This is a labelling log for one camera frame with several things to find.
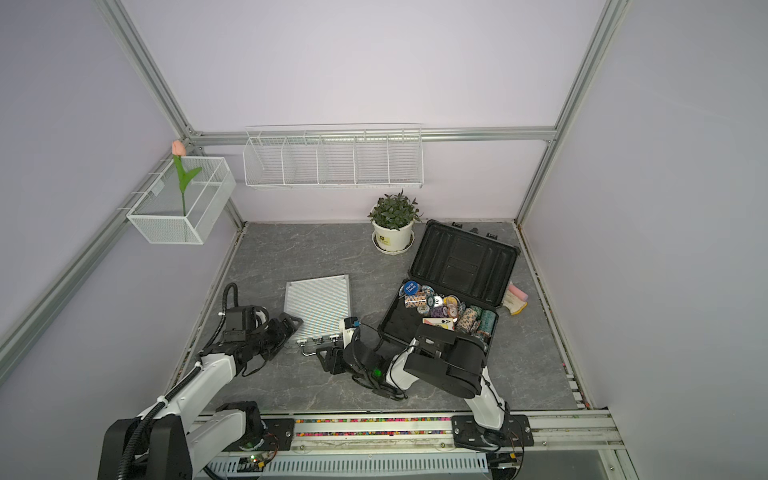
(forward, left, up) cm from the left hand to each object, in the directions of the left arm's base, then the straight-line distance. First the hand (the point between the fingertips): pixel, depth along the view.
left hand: (296, 331), depth 87 cm
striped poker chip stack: (+7, -35, +1) cm, 36 cm away
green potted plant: (+34, -32, +14) cm, 48 cm away
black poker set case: (+15, -51, 0) cm, 54 cm away
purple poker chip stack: (+2, -46, +2) cm, 46 cm away
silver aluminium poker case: (+11, -6, -4) cm, 13 cm away
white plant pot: (+31, -30, +3) cm, 44 cm away
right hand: (-6, -7, -1) cm, 10 cm away
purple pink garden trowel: (+9, -69, -1) cm, 70 cm away
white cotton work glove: (+6, -68, -3) cm, 69 cm away
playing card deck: (-1, -43, +1) cm, 43 cm away
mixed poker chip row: (0, -51, +1) cm, 51 cm away
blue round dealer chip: (+11, -35, +2) cm, 37 cm away
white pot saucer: (+31, -31, -4) cm, 44 cm away
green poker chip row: (-2, -56, +2) cm, 56 cm away
